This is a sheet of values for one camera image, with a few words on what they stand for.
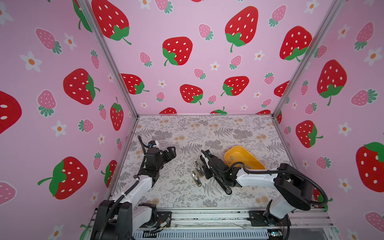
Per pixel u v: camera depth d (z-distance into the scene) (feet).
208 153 2.48
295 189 1.46
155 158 2.21
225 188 2.71
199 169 2.96
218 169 2.13
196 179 2.82
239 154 3.22
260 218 2.41
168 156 2.55
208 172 2.52
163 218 2.41
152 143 2.56
